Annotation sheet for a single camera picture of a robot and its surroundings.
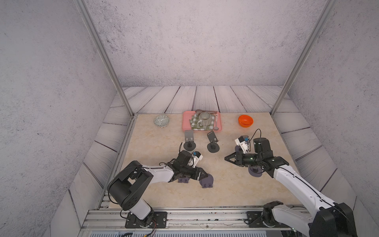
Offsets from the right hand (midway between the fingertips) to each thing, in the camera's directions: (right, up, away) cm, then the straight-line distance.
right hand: (228, 159), depth 76 cm
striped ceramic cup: (-9, +22, +32) cm, 40 cm away
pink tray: (-23, +18, +39) cm, 49 cm away
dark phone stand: (-21, +3, +27) cm, 34 cm away
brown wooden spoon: (-12, +29, +47) cm, 56 cm away
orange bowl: (+22, +20, +38) cm, 48 cm away
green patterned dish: (-42, +20, +39) cm, 61 cm away
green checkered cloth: (-16, +16, +35) cm, 41 cm away
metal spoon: (-1, +15, +34) cm, 37 cm away
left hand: (-10, -11, +7) cm, 17 cm away
